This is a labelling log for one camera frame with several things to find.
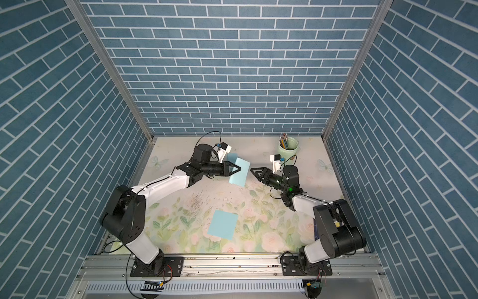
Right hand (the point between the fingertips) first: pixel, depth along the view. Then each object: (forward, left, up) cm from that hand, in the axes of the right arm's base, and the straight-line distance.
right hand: (254, 172), depth 84 cm
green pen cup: (+17, -17, -5) cm, 25 cm away
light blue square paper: (+3, +11, +7) cm, 13 cm away
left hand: (-1, +5, +2) cm, 6 cm away
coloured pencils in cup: (+22, -14, 0) cm, 26 cm away
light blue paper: (-2, +6, -2) cm, 7 cm away
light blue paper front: (-19, +13, -16) cm, 28 cm away
